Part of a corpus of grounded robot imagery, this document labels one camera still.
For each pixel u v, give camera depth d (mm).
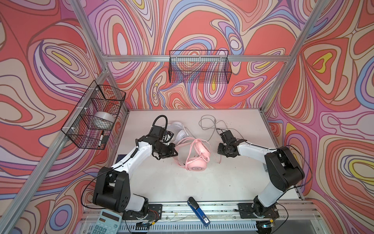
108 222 691
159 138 680
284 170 466
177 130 972
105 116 734
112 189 417
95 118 690
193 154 719
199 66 959
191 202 719
